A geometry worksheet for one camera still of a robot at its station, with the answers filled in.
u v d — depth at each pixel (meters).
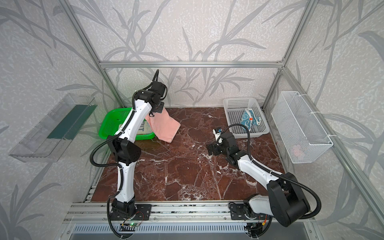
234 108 1.19
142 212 0.72
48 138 0.64
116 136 0.53
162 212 0.75
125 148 0.53
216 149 0.77
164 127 1.01
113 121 1.08
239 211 0.73
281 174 0.46
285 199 0.41
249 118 1.04
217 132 0.77
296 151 0.74
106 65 0.95
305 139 0.61
